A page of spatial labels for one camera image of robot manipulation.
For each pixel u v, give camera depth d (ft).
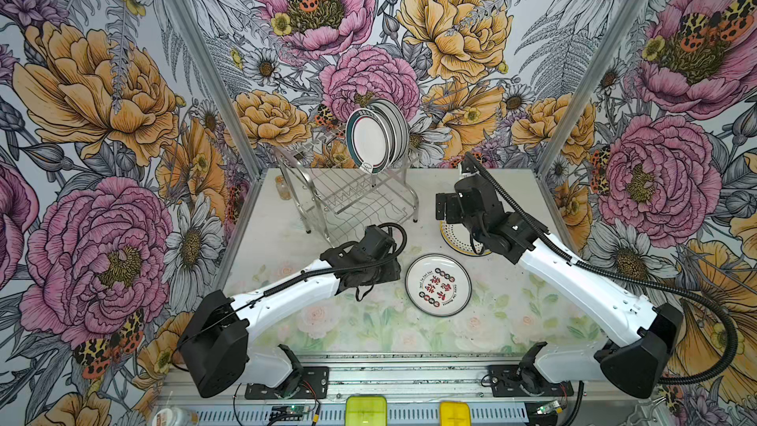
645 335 1.29
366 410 2.28
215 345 1.34
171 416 2.02
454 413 2.32
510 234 1.65
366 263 1.96
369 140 2.52
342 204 2.34
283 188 3.64
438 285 2.97
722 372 1.35
